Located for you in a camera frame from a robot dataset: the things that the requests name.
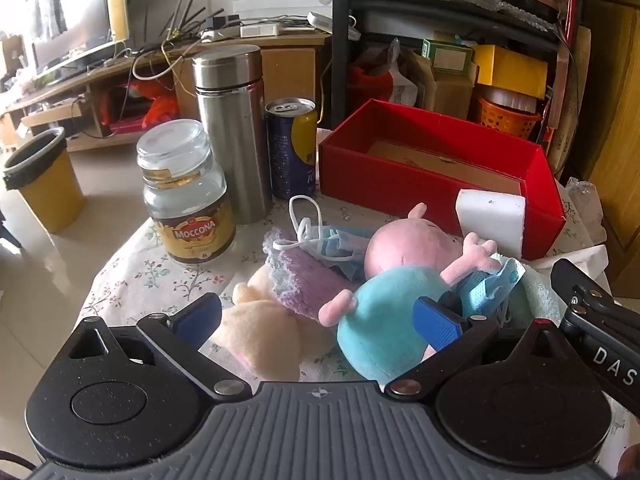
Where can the green box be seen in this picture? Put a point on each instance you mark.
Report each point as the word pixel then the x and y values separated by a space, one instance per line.
pixel 447 55

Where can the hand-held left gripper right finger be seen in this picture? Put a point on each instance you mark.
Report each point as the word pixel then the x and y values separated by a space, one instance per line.
pixel 440 325

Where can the blue face mask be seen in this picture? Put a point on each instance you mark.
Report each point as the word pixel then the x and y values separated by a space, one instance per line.
pixel 485 290
pixel 340 247

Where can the wooden television stand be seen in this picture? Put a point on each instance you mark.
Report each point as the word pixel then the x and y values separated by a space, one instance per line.
pixel 285 65

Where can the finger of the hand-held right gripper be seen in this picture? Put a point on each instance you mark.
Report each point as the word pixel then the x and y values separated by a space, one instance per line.
pixel 575 280

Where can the stainless steel thermos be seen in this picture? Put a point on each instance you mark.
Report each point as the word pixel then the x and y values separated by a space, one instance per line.
pixel 230 135

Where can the cream plush toy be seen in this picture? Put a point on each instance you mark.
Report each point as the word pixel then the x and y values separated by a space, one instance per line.
pixel 270 335

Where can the light green towel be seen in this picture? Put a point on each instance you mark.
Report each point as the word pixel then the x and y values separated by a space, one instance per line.
pixel 537 290

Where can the pink pig plush toy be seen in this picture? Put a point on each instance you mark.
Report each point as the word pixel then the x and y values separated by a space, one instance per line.
pixel 390 310

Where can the black router with antennas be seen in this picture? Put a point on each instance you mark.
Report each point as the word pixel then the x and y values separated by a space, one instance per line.
pixel 187 15

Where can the brown cardboard box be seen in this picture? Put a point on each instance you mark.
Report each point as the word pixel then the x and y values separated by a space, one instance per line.
pixel 450 95

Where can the white router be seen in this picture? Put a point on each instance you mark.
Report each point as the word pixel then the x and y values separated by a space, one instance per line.
pixel 322 20

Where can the flat screen television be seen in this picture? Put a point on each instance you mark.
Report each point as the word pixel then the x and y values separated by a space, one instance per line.
pixel 75 10

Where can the white sponge block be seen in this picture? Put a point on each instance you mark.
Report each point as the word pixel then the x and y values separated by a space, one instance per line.
pixel 490 215

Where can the wooden cabinet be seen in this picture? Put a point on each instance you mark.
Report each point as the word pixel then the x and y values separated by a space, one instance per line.
pixel 615 110

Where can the glass coffee jar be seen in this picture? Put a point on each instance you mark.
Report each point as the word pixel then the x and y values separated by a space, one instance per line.
pixel 190 210

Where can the yellow box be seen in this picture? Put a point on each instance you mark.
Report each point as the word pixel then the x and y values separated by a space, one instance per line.
pixel 510 70

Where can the red and white plastic bag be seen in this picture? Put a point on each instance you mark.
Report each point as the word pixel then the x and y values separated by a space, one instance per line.
pixel 400 87

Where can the black metal shelf rack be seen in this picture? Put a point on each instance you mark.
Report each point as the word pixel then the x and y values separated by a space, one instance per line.
pixel 342 35

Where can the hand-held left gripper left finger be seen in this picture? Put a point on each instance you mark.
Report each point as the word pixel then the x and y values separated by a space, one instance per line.
pixel 200 317

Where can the red cardboard box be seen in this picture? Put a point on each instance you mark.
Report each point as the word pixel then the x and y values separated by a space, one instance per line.
pixel 400 180

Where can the blue and yellow drink can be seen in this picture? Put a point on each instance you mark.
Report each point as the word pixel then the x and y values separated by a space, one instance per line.
pixel 290 150

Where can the floral tablecloth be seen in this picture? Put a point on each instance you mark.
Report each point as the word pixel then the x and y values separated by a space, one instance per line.
pixel 140 270

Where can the black pan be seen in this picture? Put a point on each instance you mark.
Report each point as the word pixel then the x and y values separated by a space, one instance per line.
pixel 525 5

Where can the orange plastic basket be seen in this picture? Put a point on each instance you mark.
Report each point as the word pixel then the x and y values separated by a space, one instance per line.
pixel 507 120

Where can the yellow trash bin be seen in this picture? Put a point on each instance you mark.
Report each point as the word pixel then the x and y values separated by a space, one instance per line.
pixel 50 190

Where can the mauve knitted sock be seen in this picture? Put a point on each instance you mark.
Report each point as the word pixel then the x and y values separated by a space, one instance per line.
pixel 305 280

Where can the white power strip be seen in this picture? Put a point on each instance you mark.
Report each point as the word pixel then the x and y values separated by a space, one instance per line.
pixel 260 31

